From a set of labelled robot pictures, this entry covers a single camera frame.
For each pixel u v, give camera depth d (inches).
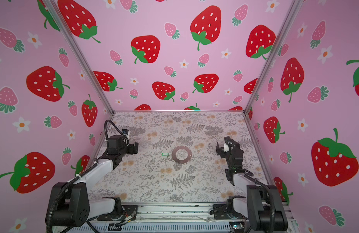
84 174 19.3
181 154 37.8
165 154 37.6
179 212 30.0
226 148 30.4
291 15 28.0
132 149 31.8
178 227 27.7
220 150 31.4
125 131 30.9
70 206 16.2
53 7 26.7
